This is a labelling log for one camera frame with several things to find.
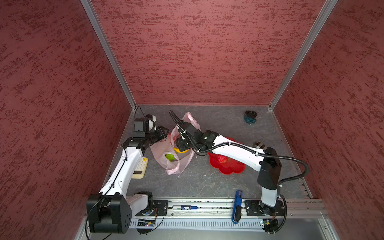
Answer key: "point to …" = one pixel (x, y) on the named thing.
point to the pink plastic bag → (159, 149)
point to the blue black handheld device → (237, 209)
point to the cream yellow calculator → (140, 170)
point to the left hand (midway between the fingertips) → (168, 133)
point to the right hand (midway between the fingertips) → (179, 145)
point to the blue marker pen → (184, 207)
